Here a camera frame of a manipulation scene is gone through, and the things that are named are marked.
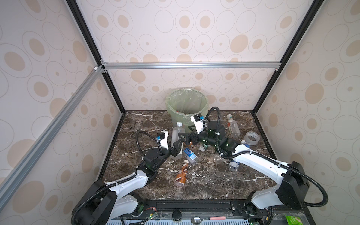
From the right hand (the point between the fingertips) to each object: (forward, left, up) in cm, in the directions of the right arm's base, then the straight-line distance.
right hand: (184, 131), depth 73 cm
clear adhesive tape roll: (+13, -50, -28) cm, 59 cm away
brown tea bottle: (-18, +3, -22) cm, 28 cm away
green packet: (-37, -52, -25) cm, 69 cm away
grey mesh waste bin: (+32, 0, -9) cm, 33 cm away
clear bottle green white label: (+20, -36, -23) cm, 47 cm away
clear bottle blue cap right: (-8, -31, -27) cm, 42 cm away
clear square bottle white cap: (+2, +5, -3) cm, 6 cm away
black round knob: (-35, +4, -17) cm, 39 cm away
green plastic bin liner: (+31, 0, -9) cm, 33 cm away
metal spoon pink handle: (-36, -5, -29) cm, 47 cm away
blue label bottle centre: (-4, -4, -22) cm, 23 cm away
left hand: (-2, +1, -3) cm, 4 cm away
